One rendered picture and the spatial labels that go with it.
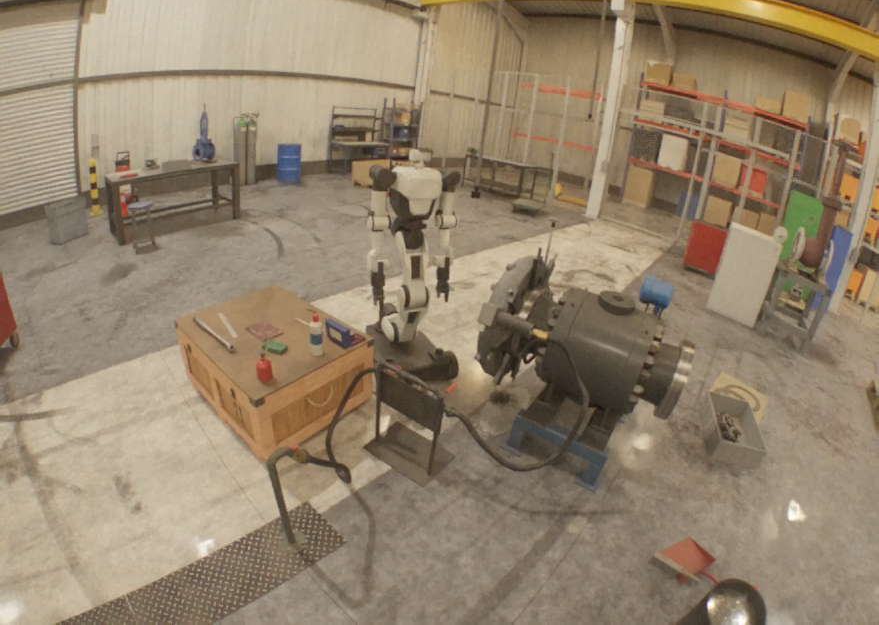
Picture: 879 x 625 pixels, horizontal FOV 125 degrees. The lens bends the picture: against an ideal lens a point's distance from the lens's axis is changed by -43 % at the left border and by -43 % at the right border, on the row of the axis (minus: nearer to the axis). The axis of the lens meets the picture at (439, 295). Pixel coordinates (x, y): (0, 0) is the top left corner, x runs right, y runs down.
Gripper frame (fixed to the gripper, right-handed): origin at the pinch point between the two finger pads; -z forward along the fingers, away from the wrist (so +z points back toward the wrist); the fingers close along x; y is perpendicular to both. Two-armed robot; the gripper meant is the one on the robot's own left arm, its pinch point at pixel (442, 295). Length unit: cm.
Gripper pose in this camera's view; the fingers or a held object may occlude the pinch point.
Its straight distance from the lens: 262.6
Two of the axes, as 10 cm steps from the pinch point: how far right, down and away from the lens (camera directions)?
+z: 0.2, -9.7, -2.5
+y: 8.8, -1.0, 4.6
